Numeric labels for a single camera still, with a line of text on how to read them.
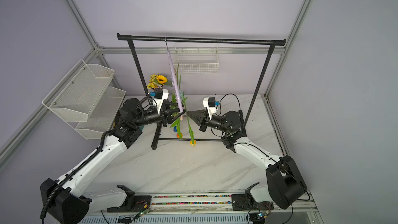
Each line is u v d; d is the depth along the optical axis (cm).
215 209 73
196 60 96
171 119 60
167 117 57
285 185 42
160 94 54
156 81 92
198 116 64
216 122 64
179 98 56
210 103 59
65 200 37
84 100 77
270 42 55
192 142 77
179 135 81
